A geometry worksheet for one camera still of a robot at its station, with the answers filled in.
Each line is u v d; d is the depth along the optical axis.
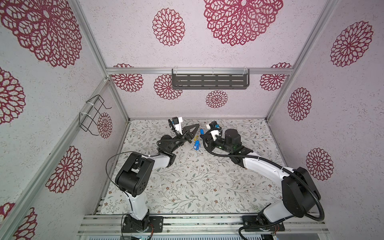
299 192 0.44
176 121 0.72
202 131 0.78
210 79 0.92
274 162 0.51
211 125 0.69
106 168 0.49
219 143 0.71
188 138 0.73
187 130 0.75
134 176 0.49
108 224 0.75
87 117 0.75
